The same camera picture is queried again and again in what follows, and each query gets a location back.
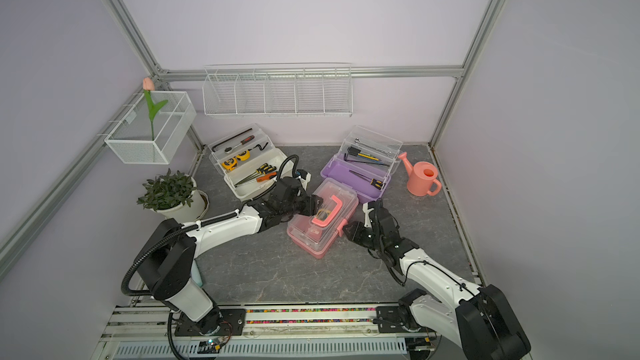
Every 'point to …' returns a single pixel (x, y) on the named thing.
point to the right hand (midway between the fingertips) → (344, 227)
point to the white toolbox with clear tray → (248, 162)
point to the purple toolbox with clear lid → (366, 162)
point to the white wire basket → (153, 128)
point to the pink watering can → (422, 177)
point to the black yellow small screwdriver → (376, 183)
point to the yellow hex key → (368, 157)
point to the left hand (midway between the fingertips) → (317, 202)
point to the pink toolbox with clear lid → (317, 232)
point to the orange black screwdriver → (267, 177)
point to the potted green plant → (176, 197)
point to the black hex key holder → (353, 151)
